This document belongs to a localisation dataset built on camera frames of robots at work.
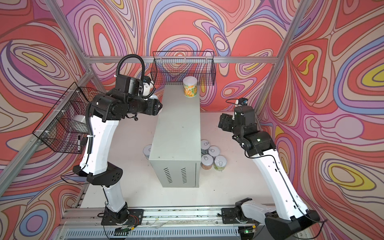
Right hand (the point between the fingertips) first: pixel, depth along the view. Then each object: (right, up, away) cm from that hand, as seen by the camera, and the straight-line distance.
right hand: (229, 121), depth 69 cm
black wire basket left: (-80, -3, +3) cm, 80 cm away
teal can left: (-46, -18, +22) cm, 54 cm away
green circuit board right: (+9, -52, +2) cm, 53 cm away
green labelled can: (-1, -24, +17) cm, 29 cm away
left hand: (-34, +9, -3) cm, 35 cm away
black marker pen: (-73, -11, +3) cm, 74 cm away
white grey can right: (-4, -18, +22) cm, 28 cm away
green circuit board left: (-52, -54, +2) cm, 75 cm away
